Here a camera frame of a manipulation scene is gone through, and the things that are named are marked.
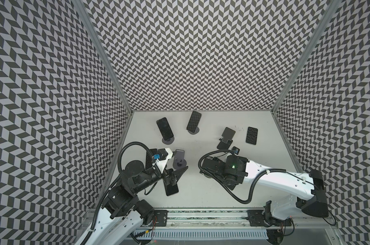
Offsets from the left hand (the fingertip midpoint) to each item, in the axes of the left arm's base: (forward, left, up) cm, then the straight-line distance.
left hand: (181, 161), depth 62 cm
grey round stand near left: (+11, +3, -23) cm, 25 cm away
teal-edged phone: (+39, -5, -21) cm, 45 cm away
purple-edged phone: (+30, +13, -16) cm, 37 cm away
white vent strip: (-23, -10, -28) cm, 38 cm away
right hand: (+1, -17, -12) cm, 21 cm away
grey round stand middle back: (+32, -7, -22) cm, 40 cm away
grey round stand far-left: (+27, +11, -26) cm, 39 cm away
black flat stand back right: (+28, -27, -21) cm, 44 cm away
